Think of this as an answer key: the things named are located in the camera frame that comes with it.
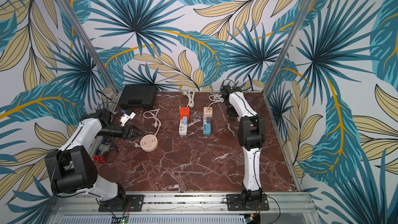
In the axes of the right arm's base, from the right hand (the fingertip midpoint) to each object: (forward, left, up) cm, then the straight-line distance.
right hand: (240, 115), depth 96 cm
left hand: (-16, +56, +7) cm, 59 cm away
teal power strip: (-4, +21, -6) cm, 22 cm away
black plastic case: (+24, +70, -6) cm, 74 cm away
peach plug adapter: (+3, +20, 0) cm, 20 cm away
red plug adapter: (+11, +36, -10) cm, 39 cm away
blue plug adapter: (-1, +34, -2) cm, 34 cm away
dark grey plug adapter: (0, +20, -4) cm, 20 cm away
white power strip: (-3, +36, -6) cm, 36 cm away
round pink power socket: (-14, +55, -6) cm, 57 cm away
